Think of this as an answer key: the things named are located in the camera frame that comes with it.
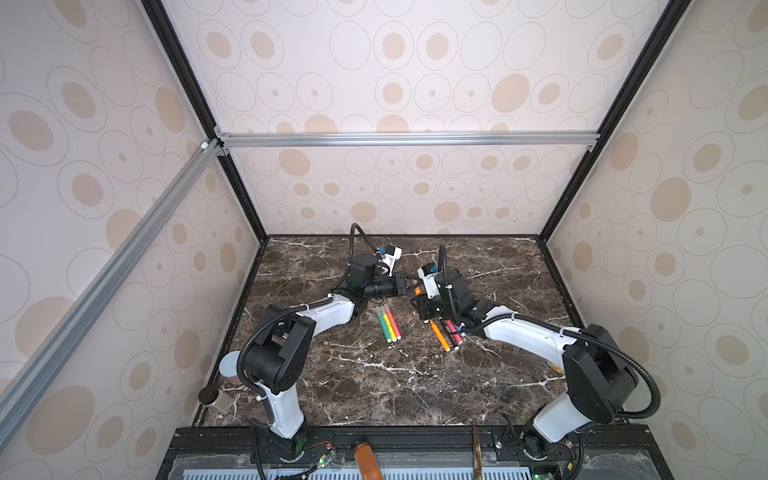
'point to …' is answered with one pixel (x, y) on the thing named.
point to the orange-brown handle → (367, 463)
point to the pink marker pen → (394, 324)
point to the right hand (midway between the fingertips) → (424, 297)
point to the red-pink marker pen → (457, 336)
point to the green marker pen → (383, 324)
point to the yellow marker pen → (388, 325)
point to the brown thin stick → (477, 453)
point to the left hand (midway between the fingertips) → (430, 283)
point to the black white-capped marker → (451, 337)
